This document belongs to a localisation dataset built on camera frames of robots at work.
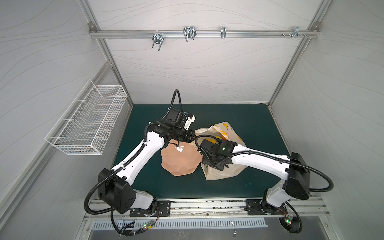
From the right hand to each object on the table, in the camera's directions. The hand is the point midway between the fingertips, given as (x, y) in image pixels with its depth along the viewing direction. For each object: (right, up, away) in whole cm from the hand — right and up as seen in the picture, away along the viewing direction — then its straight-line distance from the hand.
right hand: (208, 158), depth 79 cm
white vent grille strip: (+5, -29, -9) cm, 31 cm away
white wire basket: (-59, +18, -11) cm, 62 cm away
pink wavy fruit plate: (-16, -4, +11) cm, 20 cm away
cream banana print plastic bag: (+10, +14, +12) cm, 21 cm away
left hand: (-6, +13, -3) cm, 14 cm away
